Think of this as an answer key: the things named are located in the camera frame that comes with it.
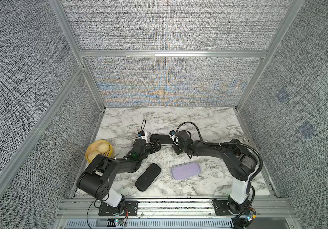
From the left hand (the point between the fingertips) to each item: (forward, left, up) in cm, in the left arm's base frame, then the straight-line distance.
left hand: (160, 141), depth 90 cm
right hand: (+3, -10, -5) cm, 11 cm away
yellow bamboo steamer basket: (0, +43, -4) cm, 44 cm away
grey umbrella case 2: (-17, -14, -5) cm, 23 cm away
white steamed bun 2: (-1, +36, -2) cm, 36 cm away
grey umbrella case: (0, -4, +1) cm, 4 cm away
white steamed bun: (-6, +43, -4) cm, 43 cm away
